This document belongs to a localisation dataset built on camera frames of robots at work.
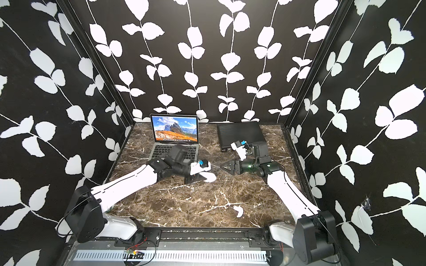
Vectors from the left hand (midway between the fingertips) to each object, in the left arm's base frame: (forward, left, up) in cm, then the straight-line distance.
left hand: (205, 171), depth 78 cm
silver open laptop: (+34, +23, -7) cm, 42 cm away
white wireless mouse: (-2, -2, 0) cm, 3 cm away
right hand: (+2, -9, +4) cm, 10 cm away
